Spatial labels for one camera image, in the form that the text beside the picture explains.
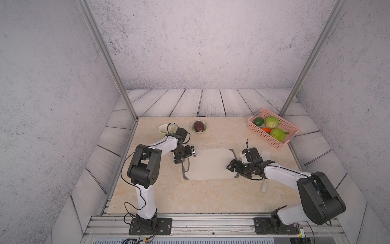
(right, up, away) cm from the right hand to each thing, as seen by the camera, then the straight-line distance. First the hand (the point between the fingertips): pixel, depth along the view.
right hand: (233, 169), depth 89 cm
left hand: (-24, +6, +7) cm, 25 cm away
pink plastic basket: (+41, +27, +21) cm, 53 cm away
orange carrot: (+27, +23, +18) cm, 40 cm away
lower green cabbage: (+31, +20, +10) cm, 39 cm away
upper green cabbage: (+31, +28, +19) cm, 46 cm away
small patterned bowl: (-24, +23, +20) cm, 39 cm away
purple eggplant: (-20, +26, +20) cm, 38 cm away
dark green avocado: (+24, +29, +23) cm, 44 cm away
